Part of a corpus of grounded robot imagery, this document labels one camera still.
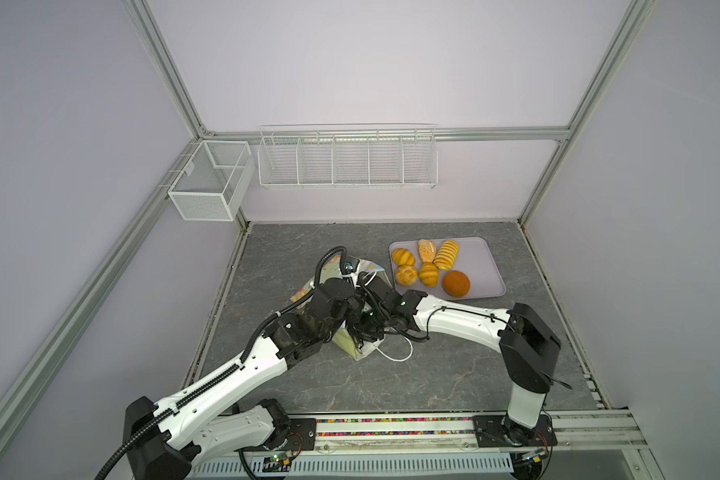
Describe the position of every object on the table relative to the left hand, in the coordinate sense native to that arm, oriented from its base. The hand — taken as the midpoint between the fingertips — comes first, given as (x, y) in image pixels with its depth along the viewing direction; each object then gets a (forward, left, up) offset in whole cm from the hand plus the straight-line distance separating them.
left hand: (358, 288), depth 73 cm
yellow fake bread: (+16, -16, -20) cm, 31 cm away
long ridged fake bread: (+24, -31, -20) cm, 44 cm away
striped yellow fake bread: (+17, -24, -21) cm, 36 cm away
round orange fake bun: (+13, -33, -22) cm, 41 cm away
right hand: (-6, +5, -14) cm, 16 cm away
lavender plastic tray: (+24, -42, -24) cm, 54 cm away
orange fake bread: (+26, -25, -19) cm, 41 cm away
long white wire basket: (+50, -1, +2) cm, 50 cm away
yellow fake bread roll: (+24, -16, -20) cm, 36 cm away
